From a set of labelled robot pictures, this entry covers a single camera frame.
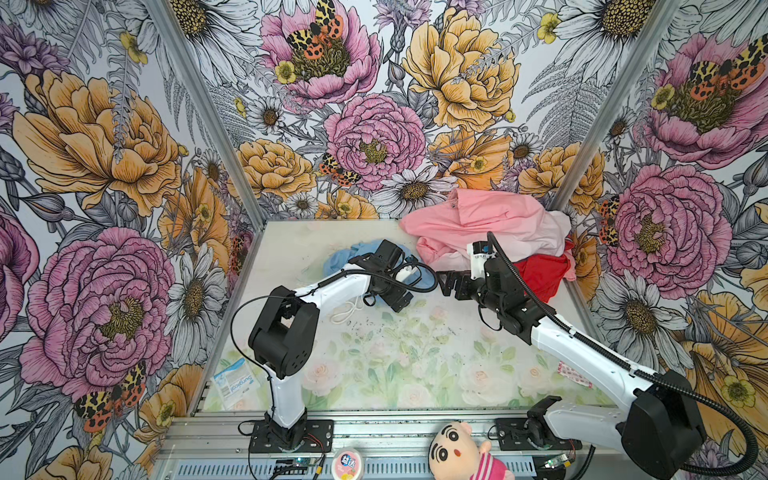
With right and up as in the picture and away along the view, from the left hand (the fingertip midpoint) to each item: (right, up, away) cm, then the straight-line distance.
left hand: (391, 297), depth 92 cm
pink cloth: (+43, +23, +10) cm, 50 cm away
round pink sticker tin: (-9, -29, -30) cm, 43 cm away
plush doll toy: (+14, -29, -27) cm, 42 cm away
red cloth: (+49, +7, +5) cm, 49 cm away
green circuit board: (-22, -36, -21) cm, 47 cm away
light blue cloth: (+8, +8, -14) cm, 18 cm away
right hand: (+16, +6, -10) cm, 20 cm away
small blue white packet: (-42, -22, -10) cm, 48 cm away
